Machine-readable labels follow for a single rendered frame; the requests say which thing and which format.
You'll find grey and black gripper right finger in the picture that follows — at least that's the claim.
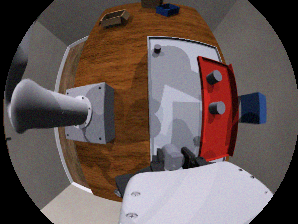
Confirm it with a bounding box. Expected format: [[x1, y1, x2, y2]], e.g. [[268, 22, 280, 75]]
[[181, 147, 216, 169]]

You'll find blue open bin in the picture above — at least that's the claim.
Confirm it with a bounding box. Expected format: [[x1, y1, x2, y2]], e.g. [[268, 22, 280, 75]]
[[156, 3, 180, 17]]

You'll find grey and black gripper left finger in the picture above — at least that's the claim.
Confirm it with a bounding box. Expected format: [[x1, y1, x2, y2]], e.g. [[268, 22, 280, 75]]
[[115, 148, 165, 199]]

